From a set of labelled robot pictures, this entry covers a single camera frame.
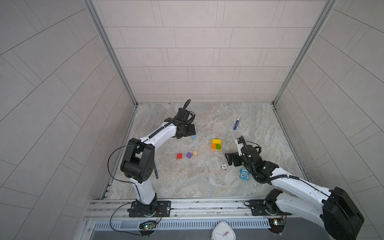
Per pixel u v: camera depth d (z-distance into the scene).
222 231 0.64
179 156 0.90
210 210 0.72
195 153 0.89
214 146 0.91
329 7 0.71
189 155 0.89
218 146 0.91
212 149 0.91
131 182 0.50
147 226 0.65
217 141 0.91
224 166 0.85
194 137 0.96
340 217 0.39
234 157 0.73
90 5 0.71
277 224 0.68
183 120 0.71
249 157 0.61
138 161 0.46
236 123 1.04
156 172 0.83
